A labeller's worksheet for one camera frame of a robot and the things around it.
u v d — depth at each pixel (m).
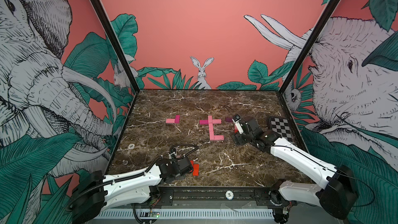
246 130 0.61
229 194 0.75
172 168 0.60
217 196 0.75
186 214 0.70
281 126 0.98
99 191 0.42
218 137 0.93
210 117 1.04
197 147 0.69
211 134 0.95
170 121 1.02
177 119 1.02
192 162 0.86
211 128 0.98
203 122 1.03
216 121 1.02
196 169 0.84
